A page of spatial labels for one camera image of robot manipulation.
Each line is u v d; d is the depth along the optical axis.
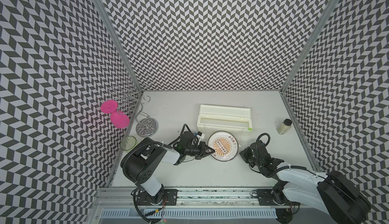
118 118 0.76
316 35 0.83
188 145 0.74
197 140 0.80
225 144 0.85
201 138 0.84
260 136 0.68
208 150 0.82
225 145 0.85
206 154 0.78
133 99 1.16
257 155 0.68
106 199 0.74
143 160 0.48
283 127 0.89
